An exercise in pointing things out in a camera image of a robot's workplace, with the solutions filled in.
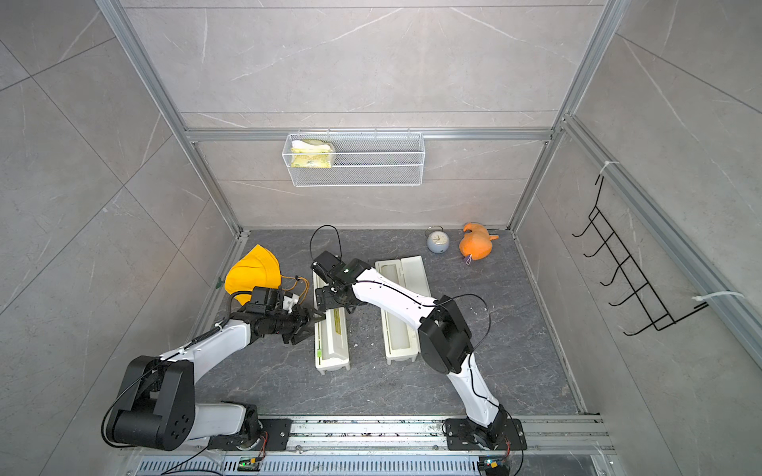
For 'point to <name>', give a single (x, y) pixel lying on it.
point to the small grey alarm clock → (438, 240)
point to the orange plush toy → (478, 243)
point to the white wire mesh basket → (355, 160)
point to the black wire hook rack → (658, 313)
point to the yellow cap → (258, 268)
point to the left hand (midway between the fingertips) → (323, 319)
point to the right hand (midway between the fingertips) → (337, 301)
